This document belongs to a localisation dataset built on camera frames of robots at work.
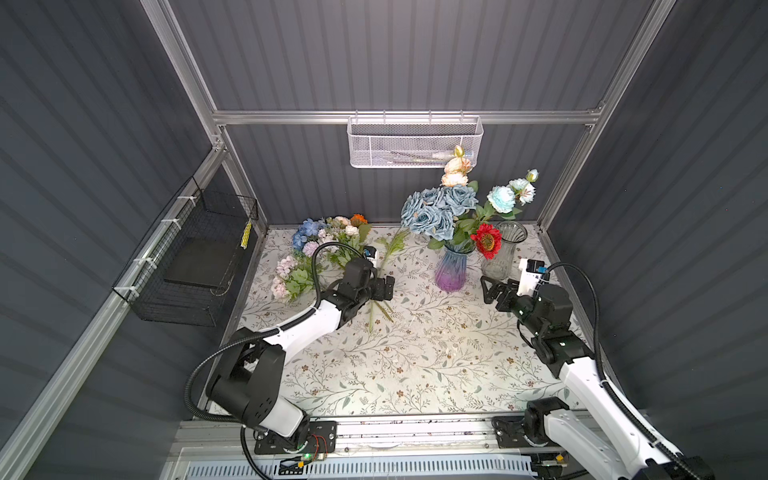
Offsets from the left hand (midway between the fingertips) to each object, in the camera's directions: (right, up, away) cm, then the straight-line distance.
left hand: (382, 277), depth 89 cm
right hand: (+32, 0, -10) cm, 33 cm away
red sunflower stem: (+29, +11, -8) cm, 32 cm away
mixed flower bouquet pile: (-28, 0, +5) cm, 28 cm away
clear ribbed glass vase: (+39, +3, +11) cm, 41 cm away
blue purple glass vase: (+23, +1, +10) cm, 25 cm away
